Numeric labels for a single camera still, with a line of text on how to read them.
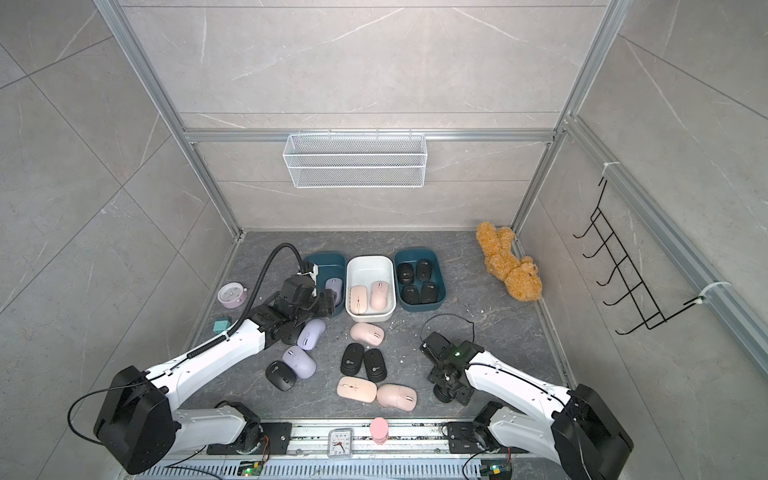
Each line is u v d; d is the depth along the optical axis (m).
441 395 0.78
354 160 1.00
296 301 0.63
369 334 0.88
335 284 0.99
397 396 0.78
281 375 0.82
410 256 1.09
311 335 0.89
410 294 0.98
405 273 1.04
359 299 0.97
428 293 0.99
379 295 0.98
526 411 0.48
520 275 0.95
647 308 0.62
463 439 0.73
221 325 0.92
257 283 0.59
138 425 0.40
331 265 1.01
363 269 1.05
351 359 0.84
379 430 0.67
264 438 0.73
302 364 0.84
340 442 0.71
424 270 1.06
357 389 0.80
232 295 0.98
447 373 0.59
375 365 0.83
